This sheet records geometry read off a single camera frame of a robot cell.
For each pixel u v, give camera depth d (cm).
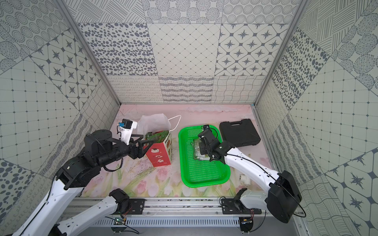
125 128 51
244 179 80
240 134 96
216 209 75
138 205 74
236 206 66
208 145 60
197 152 87
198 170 86
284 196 40
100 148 41
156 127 90
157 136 87
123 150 52
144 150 57
